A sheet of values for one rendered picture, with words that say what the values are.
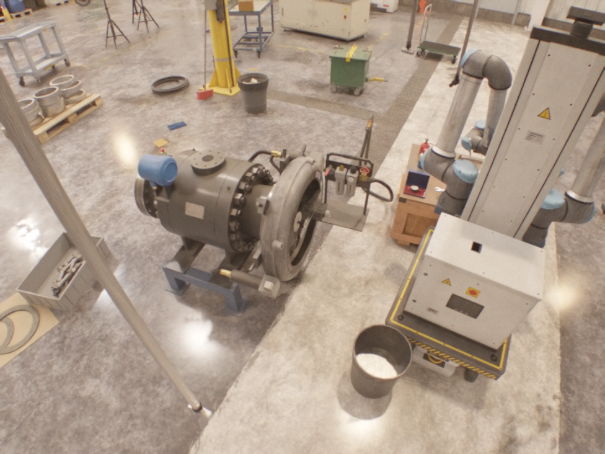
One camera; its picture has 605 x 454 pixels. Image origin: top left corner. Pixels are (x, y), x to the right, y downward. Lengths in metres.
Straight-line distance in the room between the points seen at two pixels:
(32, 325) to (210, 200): 1.66
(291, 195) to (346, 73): 3.53
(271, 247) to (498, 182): 1.19
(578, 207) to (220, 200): 1.94
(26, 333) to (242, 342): 1.56
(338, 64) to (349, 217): 2.66
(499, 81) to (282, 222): 1.28
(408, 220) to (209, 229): 1.49
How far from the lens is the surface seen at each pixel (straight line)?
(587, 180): 2.17
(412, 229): 2.79
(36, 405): 2.66
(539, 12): 11.83
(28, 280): 3.12
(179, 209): 2.13
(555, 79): 1.70
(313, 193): 2.16
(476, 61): 1.99
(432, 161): 2.13
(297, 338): 2.31
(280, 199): 1.75
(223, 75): 5.46
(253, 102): 4.62
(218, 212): 1.98
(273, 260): 1.83
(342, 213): 3.05
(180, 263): 2.46
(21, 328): 3.05
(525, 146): 1.81
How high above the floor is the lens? 2.05
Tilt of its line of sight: 45 degrees down
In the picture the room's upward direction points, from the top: straight up
